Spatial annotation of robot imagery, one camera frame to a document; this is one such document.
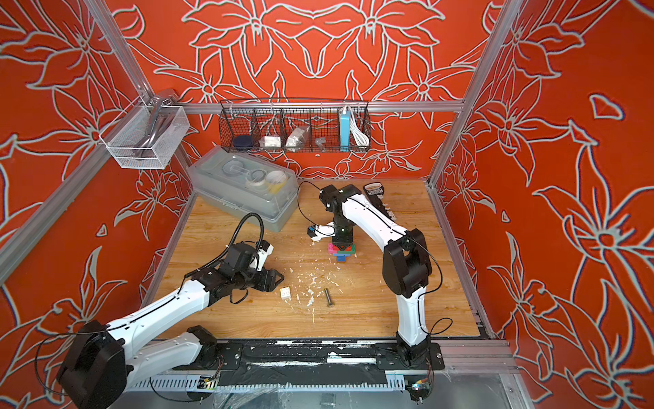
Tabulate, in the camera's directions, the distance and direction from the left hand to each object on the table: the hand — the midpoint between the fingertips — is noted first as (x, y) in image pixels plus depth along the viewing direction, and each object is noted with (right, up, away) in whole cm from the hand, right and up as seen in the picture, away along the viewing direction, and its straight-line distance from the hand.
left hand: (277, 273), depth 83 cm
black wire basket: (+3, +55, +18) cm, 58 cm away
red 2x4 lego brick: (+20, +8, +2) cm, 22 cm away
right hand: (+21, +11, +4) cm, 24 cm away
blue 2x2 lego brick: (+22, +3, +10) cm, 24 cm away
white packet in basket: (-3, +45, +4) cm, 46 cm away
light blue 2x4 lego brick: (+22, +5, +5) cm, 23 cm away
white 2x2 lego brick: (+3, -7, +1) cm, 8 cm away
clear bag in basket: (+6, +47, +7) cm, 47 cm away
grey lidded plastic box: (-9, +30, +12) cm, 33 cm away
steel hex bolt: (+17, -8, +1) cm, 19 cm away
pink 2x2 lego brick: (+18, +8, +3) cm, 20 cm away
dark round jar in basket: (-14, +47, +12) cm, 51 cm away
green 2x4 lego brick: (+26, +7, +3) cm, 27 cm away
